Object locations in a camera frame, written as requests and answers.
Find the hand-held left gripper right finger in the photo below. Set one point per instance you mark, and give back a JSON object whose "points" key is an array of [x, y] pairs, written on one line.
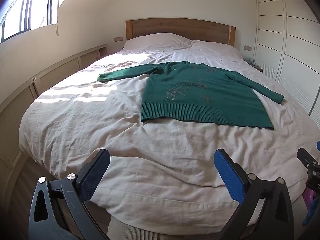
{"points": [[228, 172]]}

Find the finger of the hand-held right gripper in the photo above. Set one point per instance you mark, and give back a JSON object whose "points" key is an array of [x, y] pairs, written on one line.
{"points": [[306, 158]]}

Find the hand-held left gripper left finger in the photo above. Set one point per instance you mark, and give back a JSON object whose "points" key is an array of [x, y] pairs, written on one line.
{"points": [[96, 172]]}

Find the green knit sweater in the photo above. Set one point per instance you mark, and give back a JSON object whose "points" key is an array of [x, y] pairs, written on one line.
{"points": [[200, 97]]}

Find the bed with white duvet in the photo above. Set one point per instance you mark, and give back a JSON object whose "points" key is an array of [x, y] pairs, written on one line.
{"points": [[150, 155]]}

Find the wooden nightstand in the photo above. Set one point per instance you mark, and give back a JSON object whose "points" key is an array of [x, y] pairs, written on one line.
{"points": [[258, 68]]}

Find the white wardrobe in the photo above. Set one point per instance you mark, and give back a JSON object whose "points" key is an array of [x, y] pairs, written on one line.
{"points": [[297, 42]]}

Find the white pillow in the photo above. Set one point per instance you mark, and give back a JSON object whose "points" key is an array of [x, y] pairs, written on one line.
{"points": [[155, 41], [212, 47]]}

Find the wooden headboard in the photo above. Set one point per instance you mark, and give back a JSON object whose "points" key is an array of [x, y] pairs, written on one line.
{"points": [[180, 28]]}

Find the window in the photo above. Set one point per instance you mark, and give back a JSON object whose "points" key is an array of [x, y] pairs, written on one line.
{"points": [[15, 12]]}

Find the wall switch plate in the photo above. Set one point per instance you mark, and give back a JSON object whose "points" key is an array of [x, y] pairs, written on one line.
{"points": [[118, 39], [247, 48]]}

